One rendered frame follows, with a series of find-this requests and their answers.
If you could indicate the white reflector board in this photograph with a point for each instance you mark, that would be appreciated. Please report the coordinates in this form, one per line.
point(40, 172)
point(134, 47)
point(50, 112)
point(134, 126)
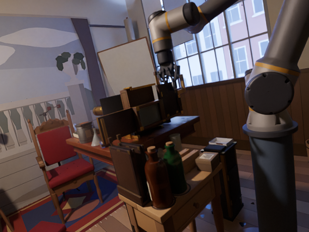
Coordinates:
point(128, 65)

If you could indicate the dark wooden cabinet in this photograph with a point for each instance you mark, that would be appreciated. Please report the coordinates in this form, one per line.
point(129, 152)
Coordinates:
point(233, 181)

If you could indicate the painted scenery backdrop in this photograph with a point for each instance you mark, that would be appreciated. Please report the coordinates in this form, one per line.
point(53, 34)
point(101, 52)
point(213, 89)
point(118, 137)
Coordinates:
point(33, 72)

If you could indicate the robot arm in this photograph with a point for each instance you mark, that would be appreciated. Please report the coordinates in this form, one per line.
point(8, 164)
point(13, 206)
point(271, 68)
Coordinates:
point(270, 82)

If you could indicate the dark brown plate holder rack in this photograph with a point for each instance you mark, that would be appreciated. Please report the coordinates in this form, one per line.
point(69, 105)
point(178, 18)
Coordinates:
point(130, 174)

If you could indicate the grey metal tin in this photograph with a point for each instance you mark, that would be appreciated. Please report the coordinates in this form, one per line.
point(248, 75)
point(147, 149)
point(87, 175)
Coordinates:
point(84, 133)

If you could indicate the white funnel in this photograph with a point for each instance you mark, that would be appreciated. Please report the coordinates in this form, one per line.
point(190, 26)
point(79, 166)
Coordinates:
point(95, 140)

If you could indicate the red patterned rug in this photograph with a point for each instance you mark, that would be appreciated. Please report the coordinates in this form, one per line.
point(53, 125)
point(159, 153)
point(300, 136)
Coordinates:
point(79, 207)

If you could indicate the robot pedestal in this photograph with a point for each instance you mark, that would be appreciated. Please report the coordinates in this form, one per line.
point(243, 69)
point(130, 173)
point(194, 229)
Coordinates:
point(272, 174)

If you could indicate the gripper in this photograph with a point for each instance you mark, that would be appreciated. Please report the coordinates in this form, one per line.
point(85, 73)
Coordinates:
point(165, 58)

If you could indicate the brass camera lens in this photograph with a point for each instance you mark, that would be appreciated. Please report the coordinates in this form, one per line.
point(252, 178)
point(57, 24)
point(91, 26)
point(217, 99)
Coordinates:
point(97, 111)

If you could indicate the beige labelled box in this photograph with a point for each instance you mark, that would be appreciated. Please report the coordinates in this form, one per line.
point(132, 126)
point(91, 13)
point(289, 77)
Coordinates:
point(207, 162)

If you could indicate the red upholstered wooden chair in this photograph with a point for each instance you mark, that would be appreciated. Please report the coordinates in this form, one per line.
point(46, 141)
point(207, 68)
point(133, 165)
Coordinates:
point(60, 154)

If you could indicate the white shallow tray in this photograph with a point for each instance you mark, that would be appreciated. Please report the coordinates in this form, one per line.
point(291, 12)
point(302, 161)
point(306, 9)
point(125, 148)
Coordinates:
point(221, 141)

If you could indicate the dark blue flat case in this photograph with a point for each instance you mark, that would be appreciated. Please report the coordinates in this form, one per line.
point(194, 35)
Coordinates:
point(214, 148)

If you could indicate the clear glass beaker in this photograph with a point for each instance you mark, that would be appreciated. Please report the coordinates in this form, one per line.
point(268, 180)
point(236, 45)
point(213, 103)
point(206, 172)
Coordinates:
point(176, 141)

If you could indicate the light wooden block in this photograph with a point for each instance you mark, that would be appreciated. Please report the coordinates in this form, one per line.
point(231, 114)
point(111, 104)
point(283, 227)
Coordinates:
point(189, 159)

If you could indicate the green corked bottle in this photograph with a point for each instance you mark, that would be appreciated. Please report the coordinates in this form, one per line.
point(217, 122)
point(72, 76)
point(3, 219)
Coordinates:
point(175, 169)

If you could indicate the brown wooden plate camera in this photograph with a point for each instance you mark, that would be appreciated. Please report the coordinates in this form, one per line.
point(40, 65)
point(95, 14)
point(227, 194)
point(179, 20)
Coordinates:
point(142, 108)

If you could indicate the reddish brown wooden table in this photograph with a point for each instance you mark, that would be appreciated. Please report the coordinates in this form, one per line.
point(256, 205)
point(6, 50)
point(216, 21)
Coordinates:
point(96, 151)

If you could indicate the light wooden side table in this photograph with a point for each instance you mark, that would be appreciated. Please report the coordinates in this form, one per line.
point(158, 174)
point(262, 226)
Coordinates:
point(183, 200)

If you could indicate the white paper roll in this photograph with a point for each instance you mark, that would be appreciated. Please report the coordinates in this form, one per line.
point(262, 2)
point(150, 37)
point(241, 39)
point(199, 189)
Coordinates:
point(129, 29)

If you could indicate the large paned window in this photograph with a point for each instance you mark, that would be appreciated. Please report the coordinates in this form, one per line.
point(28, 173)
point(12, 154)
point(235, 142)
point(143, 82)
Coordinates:
point(217, 53)

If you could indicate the brown corked bottle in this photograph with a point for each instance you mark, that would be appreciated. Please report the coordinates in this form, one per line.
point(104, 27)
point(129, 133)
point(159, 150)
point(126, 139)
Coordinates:
point(158, 181)

